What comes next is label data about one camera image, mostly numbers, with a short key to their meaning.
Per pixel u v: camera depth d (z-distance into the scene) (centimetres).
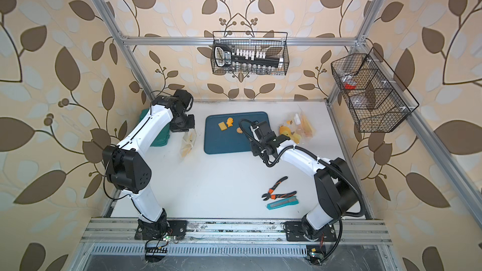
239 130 105
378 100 74
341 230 70
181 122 72
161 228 67
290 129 101
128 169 47
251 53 82
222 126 107
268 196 83
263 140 67
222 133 105
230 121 108
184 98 73
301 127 96
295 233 72
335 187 44
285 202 82
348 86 82
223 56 85
